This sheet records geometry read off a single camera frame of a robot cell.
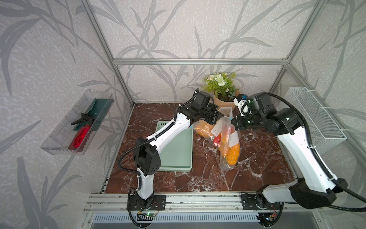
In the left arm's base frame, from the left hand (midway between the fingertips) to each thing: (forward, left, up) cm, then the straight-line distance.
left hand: (226, 112), depth 74 cm
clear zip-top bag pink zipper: (-2, -1, -1) cm, 2 cm away
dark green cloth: (-1, +65, +2) cm, 66 cm away
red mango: (-4, +2, -22) cm, 23 cm away
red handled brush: (-18, +65, +3) cm, 68 cm away
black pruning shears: (-8, +66, +3) cm, 67 cm away
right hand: (-8, 0, +3) cm, 9 cm away
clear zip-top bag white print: (-10, 0, -9) cm, 14 cm away
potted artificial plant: (+28, -5, -10) cm, 30 cm away
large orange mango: (-16, -4, -17) cm, 23 cm away
